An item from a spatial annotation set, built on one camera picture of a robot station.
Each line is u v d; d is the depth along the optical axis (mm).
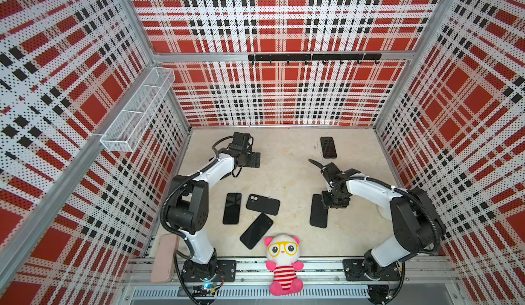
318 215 877
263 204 906
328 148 1152
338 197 755
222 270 734
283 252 717
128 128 920
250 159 861
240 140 745
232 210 890
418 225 448
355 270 734
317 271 750
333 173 740
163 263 736
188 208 479
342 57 884
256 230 828
